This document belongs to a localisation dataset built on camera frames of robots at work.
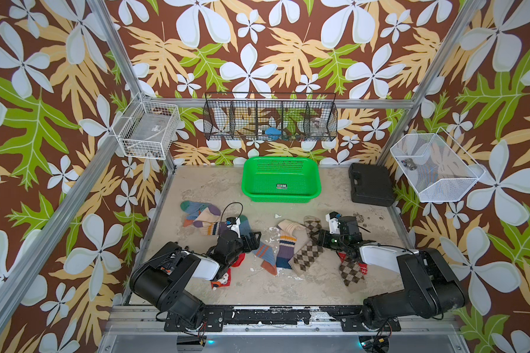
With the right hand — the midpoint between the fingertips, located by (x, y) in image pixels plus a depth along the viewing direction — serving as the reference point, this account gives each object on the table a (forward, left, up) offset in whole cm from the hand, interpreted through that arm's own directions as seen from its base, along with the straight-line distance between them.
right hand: (313, 235), depth 92 cm
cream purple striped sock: (+11, +46, 0) cm, 48 cm away
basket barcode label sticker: (+28, +12, -1) cm, 31 cm away
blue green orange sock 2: (-7, +21, -1) cm, 22 cm away
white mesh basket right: (+15, -45, +26) cm, 54 cm away
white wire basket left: (+29, +68, +33) cm, 81 cm away
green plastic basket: (+34, +12, -2) cm, 36 cm away
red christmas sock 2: (-13, -18, 0) cm, 22 cm away
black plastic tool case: (+29, -34, 0) cm, 44 cm away
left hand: (+1, +25, +2) cm, 25 cm away
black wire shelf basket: (+43, +19, +30) cm, 56 cm away
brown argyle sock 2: (-15, -12, +1) cm, 19 cm away
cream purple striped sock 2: (+4, +45, -1) cm, 45 cm away
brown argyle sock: (-7, +2, 0) cm, 7 cm away
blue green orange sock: (+14, +55, 0) cm, 57 cm away
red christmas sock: (-18, +36, -1) cm, 40 cm away
